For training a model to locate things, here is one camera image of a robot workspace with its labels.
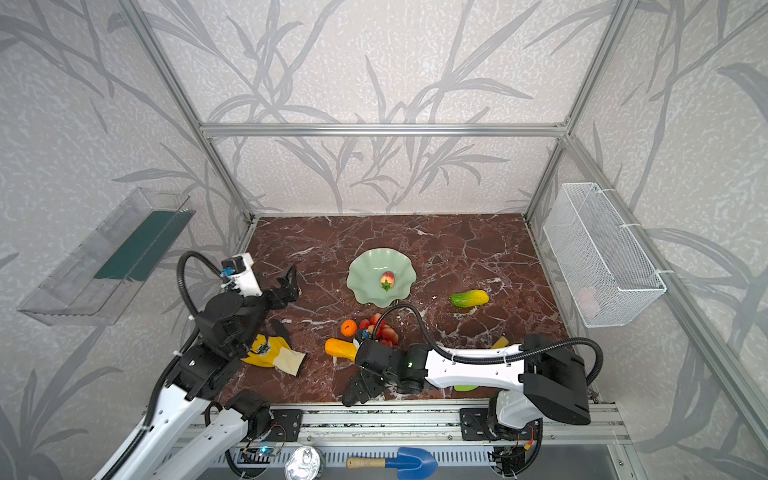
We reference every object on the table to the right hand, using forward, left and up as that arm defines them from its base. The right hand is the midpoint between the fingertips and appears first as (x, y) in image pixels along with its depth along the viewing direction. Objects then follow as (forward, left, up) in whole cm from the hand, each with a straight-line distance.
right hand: (365, 368), depth 77 cm
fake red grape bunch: (+9, -5, +2) cm, 10 cm away
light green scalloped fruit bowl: (+34, +3, -6) cm, 34 cm away
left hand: (+18, +17, +24) cm, 35 cm away
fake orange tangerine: (+12, +6, -3) cm, 14 cm away
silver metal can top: (-20, +12, -1) cm, 23 cm away
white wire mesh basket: (+9, -53, +27) cm, 60 cm away
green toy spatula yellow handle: (+9, -39, -6) cm, 40 cm away
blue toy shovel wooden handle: (-20, -12, -6) cm, 24 cm away
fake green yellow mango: (+22, -31, -4) cm, 38 cm away
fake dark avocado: (-6, +4, -3) cm, 8 cm away
